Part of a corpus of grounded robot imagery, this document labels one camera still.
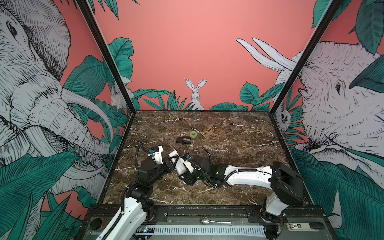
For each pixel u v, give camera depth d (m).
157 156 0.69
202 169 0.59
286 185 0.44
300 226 0.68
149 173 0.58
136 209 0.53
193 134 1.06
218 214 0.76
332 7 0.69
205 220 0.73
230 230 0.70
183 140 1.02
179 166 0.75
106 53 0.85
